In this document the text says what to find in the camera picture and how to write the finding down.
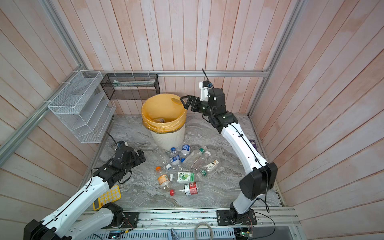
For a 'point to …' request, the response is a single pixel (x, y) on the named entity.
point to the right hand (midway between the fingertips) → (187, 99)
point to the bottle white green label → (182, 177)
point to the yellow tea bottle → (160, 120)
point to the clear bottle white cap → (201, 161)
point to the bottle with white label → (210, 166)
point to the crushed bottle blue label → (175, 158)
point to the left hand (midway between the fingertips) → (137, 158)
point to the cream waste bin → (169, 140)
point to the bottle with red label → (188, 189)
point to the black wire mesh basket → (131, 86)
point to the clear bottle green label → (191, 159)
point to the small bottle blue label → (185, 149)
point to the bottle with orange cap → (163, 179)
